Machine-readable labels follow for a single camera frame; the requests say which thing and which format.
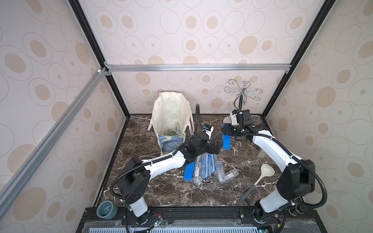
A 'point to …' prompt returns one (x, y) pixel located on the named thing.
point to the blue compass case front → (189, 171)
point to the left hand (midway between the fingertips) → (221, 142)
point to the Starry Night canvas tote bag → (172, 117)
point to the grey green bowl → (107, 210)
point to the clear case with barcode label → (231, 174)
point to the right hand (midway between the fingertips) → (231, 128)
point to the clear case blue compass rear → (211, 163)
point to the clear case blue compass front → (206, 165)
